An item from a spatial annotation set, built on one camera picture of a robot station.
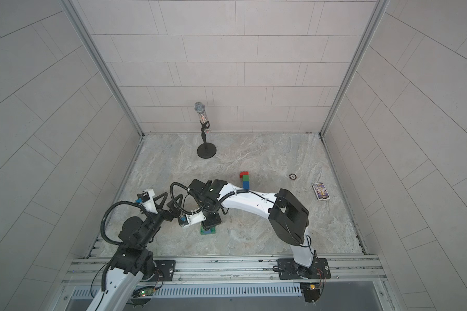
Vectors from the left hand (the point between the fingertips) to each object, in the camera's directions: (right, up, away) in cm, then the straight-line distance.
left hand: (178, 194), depth 77 cm
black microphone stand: (+5, +17, +31) cm, 36 cm away
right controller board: (+50, -33, -10) cm, 61 cm away
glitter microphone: (+7, +37, +8) cm, 38 cm away
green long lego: (+14, -15, +2) cm, 21 cm away
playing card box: (+63, -2, +14) cm, 65 cm away
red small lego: (+26, +6, +21) cm, 34 cm away
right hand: (+11, -12, +2) cm, 16 cm away
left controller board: (-9, -32, -12) cm, 35 cm away
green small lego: (+27, +3, +19) cm, 34 cm away
